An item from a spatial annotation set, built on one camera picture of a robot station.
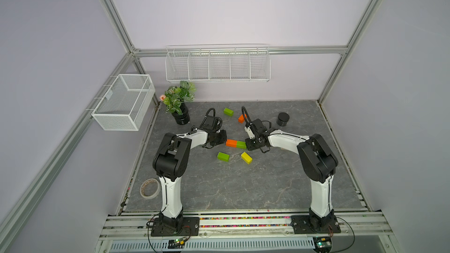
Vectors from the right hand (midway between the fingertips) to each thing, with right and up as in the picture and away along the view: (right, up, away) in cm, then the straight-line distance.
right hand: (247, 143), depth 99 cm
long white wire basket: (-17, +45, -2) cm, 48 cm away
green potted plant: (-38, +24, -12) cm, 47 cm away
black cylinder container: (+22, +14, +6) cm, 27 cm away
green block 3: (-13, -6, -7) cm, 16 cm away
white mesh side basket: (-62, +21, -14) cm, 67 cm away
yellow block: (-2, -6, -8) cm, 10 cm away
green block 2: (-4, 0, -3) cm, 5 cm away
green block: (-11, +19, +14) cm, 26 cm away
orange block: (-10, +1, -2) cm, 10 cm away
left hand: (-11, +2, 0) cm, 11 cm away
